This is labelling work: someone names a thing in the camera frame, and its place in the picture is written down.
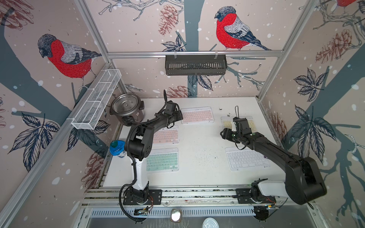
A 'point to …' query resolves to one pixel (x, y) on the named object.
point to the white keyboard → (245, 159)
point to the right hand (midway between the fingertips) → (224, 131)
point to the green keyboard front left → (163, 160)
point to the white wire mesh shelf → (95, 100)
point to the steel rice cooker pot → (128, 108)
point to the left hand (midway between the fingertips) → (182, 112)
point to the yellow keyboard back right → (226, 122)
